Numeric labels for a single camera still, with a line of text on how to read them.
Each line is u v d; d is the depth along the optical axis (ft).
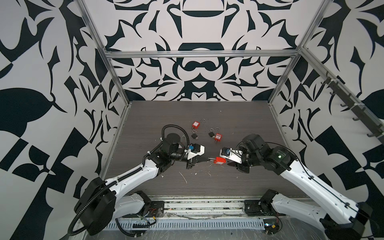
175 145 1.99
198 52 2.96
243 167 2.04
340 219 1.30
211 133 3.35
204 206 2.51
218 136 3.25
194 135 3.33
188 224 2.34
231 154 1.97
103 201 1.34
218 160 2.21
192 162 2.07
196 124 3.44
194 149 1.89
